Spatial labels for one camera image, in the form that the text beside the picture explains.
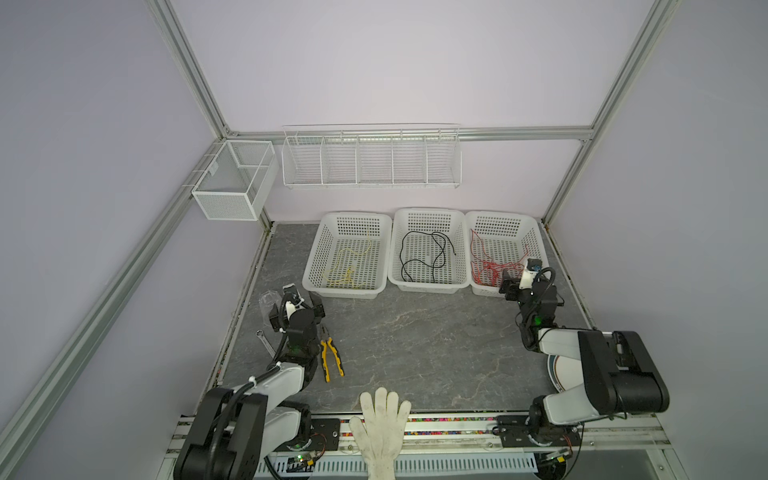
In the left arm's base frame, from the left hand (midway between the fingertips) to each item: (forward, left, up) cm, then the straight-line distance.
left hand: (296, 300), depth 86 cm
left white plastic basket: (+25, -14, -12) cm, 31 cm away
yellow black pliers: (-11, -7, -10) cm, 17 cm away
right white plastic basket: (+28, -70, -11) cm, 76 cm away
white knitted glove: (-34, -24, -11) cm, 43 cm away
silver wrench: (-5, +14, -11) cm, 18 cm away
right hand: (+4, -68, +1) cm, 69 cm away
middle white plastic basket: (+25, -43, -11) cm, 51 cm away
